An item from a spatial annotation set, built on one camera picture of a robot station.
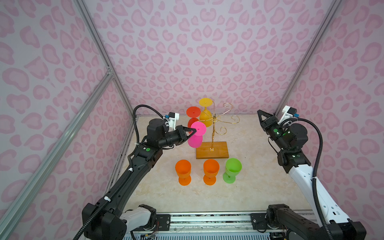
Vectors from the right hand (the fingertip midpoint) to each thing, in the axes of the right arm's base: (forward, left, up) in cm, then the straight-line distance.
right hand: (258, 110), depth 67 cm
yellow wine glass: (+10, +23, -13) cm, 29 cm away
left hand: (-7, +27, -5) cm, 29 cm away
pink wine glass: (-3, +28, -19) cm, 34 cm away
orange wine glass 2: (-15, +20, -26) cm, 37 cm away
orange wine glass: (-16, +35, -27) cm, 46 cm away
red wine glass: (+5, +30, -6) cm, 31 cm away
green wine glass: (-13, +8, -30) cm, 34 cm away
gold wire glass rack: (+3, +19, -9) cm, 21 cm away
